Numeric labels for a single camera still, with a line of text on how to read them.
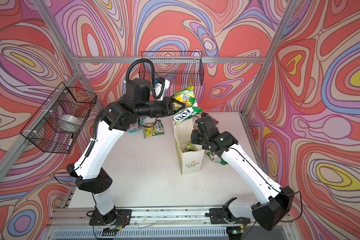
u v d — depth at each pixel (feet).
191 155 2.37
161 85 1.71
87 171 1.38
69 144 2.36
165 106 1.65
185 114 1.80
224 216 2.20
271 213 1.20
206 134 1.74
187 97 1.83
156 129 3.44
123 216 2.41
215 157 2.97
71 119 2.41
